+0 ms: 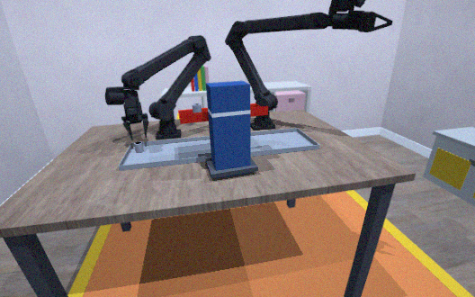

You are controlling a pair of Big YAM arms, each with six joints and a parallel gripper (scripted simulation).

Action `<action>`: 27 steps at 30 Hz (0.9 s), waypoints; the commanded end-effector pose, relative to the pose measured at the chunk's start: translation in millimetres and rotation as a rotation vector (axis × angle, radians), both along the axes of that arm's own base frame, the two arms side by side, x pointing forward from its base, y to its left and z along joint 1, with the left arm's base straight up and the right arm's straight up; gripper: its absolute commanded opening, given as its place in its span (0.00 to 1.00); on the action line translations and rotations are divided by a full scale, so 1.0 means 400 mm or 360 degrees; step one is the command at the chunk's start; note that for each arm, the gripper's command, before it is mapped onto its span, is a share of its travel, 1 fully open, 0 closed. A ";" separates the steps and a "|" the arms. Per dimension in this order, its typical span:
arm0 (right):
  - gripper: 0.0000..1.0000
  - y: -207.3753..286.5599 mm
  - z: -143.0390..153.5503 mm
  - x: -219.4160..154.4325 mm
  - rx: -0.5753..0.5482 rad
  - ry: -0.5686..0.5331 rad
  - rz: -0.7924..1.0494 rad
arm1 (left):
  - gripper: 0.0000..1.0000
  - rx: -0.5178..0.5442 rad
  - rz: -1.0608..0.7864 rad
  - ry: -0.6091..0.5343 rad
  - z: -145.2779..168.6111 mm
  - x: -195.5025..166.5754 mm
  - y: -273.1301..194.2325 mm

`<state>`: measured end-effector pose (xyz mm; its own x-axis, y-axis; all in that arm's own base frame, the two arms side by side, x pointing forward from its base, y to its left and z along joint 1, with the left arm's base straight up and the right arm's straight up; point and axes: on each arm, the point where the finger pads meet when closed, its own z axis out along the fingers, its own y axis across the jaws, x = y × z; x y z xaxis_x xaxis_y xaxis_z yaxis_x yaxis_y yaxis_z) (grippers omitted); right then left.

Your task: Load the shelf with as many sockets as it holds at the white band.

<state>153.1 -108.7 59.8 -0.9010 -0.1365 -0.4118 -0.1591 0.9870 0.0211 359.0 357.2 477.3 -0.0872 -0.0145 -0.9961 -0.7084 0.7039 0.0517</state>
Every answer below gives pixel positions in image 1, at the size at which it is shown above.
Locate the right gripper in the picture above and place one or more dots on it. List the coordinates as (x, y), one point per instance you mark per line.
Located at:
(135, 119)

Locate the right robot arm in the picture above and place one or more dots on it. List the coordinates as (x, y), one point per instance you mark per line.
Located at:
(163, 109)

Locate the grey socket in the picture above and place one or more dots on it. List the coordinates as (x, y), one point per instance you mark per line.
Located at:
(197, 108)
(139, 147)

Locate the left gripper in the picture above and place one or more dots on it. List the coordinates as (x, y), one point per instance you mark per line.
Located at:
(362, 27)

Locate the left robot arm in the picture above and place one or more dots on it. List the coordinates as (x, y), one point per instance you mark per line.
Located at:
(281, 24)

